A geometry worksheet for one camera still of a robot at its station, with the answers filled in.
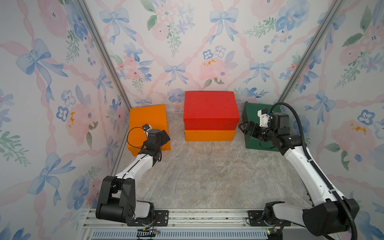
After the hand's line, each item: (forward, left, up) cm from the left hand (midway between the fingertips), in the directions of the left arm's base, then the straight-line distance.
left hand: (161, 134), depth 90 cm
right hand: (-4, -47, +13) cm, 49 cm away
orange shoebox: (+22, +9, -7) cm, 25 cm away
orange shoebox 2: (+5, -21, -8) cm, 23 cm away
